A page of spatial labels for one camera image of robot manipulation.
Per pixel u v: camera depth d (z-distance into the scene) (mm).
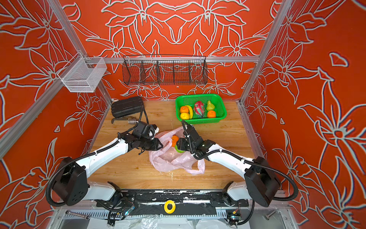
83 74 922
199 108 1036
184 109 1085
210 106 1072
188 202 726
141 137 656
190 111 1081
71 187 408
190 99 1163
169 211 684
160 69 994
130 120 1030
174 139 892
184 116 1005
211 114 1044
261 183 411
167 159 861
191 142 621
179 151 796
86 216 684
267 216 671
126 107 1068
